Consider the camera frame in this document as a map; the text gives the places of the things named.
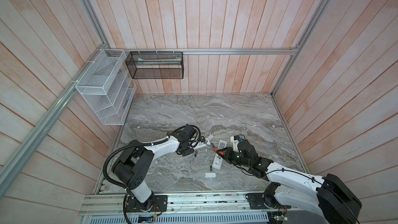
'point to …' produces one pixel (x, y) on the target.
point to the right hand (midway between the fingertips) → (216, 152)
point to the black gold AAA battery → (196, 153)
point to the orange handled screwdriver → (215, 150)
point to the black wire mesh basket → (156, 65)
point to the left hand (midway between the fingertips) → (187, 148)
